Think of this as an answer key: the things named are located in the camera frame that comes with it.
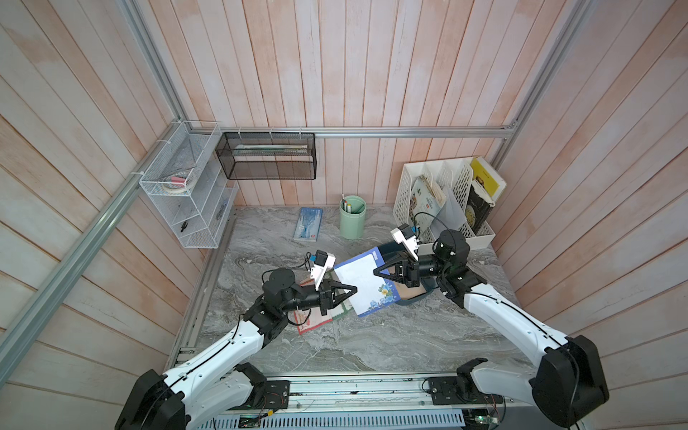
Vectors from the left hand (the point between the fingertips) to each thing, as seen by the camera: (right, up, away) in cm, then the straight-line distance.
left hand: (353, 295), depth 67 cm
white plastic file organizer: (+43, +38, +40) cm, 70 cm away
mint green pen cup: (+1, +22, +34) cm, 41 cm away
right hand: (+6, +5, -1) cm, 8 cm away
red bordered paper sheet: (-14, -13, +20) cm, 27 cm away
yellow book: (+50, +35, +25) cm, 66 cm away
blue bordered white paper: (+5, +1, 0) cm, 5 cm away
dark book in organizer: (+48, +25, +29) cm, 62 cm away
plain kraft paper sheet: (+20, -5, +25) cm, 32 cm away
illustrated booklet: (+29, +28, +30) cm, 50 cm away
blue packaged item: (-17, +19, +46) cm, 52 cm away
